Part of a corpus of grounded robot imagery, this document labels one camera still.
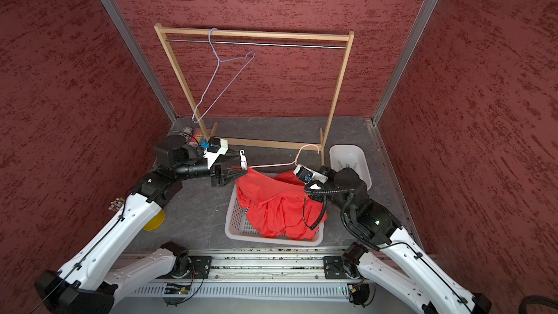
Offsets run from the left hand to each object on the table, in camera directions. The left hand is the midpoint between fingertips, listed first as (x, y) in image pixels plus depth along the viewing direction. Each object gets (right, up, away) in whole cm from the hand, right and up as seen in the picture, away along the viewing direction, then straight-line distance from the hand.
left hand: (242, 166), depth 64 cm
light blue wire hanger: (-28, +17, +30) cm, 44 cm away
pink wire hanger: (+15, +1, -1) cm, 15 cm away
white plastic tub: (+45, 0, +38) cm, 59 cm away
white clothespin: (0, +1, 0) cm, 2 cm away
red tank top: (+11, -17, +17) cm, 26 cm away
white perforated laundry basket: (-5, -26, +15) cm, 30 cm away
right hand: (+20, -2, +3) cm, 20 cm away
